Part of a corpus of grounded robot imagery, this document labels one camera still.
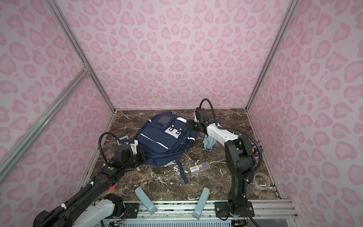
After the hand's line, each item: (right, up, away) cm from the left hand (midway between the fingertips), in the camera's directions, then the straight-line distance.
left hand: (152, 151), depth 81 cm
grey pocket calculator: (-24, +3, +19) cm, 31 cm away
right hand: (+23, +15, +14) cm, 31 cm away
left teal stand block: (-2, -24, -7) cm, 25 cm away
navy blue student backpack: (+5, +7, +12) cm, 15 cm away
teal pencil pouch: (+35, +3, +14) cm, 37 cm away
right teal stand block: (+28, -25, -7) cm, 38 cm away
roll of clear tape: (+63, -18, +2) cm, 66 cm away
